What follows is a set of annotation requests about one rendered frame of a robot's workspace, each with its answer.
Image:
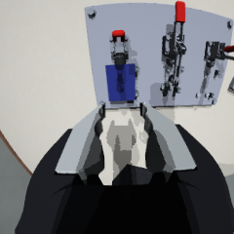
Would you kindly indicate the blue flat plate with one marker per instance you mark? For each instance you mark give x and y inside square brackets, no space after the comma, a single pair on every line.
[121,81]

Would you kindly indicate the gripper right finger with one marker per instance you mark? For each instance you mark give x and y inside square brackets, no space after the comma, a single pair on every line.
[172,150]

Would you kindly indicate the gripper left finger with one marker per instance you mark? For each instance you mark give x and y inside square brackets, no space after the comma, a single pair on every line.
[77,154]

